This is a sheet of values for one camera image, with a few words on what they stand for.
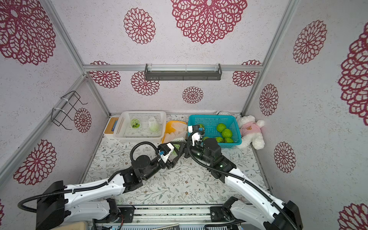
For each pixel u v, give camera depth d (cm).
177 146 59
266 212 41
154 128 103
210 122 110
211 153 53
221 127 106
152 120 101
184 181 85
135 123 106
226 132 101
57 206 40
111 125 106
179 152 60
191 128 62
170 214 75
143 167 52
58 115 73
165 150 54
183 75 87
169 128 109
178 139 66
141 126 109
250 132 98
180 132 105
